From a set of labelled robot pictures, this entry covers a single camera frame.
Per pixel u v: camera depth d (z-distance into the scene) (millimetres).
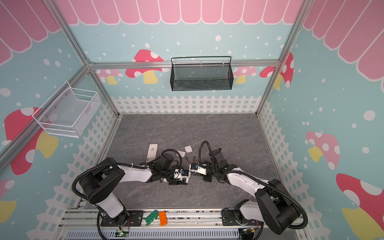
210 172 740
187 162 753
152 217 742
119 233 725
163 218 742
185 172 746
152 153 971
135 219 743
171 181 790
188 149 1001
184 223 739
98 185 464
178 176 728
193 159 951
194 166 711
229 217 741
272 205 422
